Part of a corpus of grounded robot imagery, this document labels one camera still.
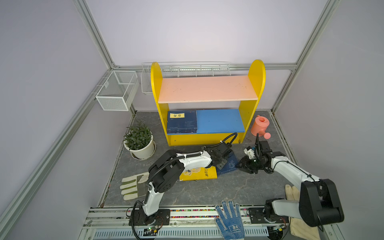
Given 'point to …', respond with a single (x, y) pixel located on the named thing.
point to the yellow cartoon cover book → (198, 173)
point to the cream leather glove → (300, 230)
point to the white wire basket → (184, 69)
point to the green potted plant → (137, 136)
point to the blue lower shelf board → (218, 121)
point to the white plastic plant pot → (144, 152)
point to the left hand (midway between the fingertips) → (220, 161)
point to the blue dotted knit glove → (230, 222)
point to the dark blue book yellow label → (181, 121)
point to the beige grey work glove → (134, 187)
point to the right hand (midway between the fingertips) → (238, 168)
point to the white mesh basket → (119, 91)
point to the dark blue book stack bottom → (231, 164)
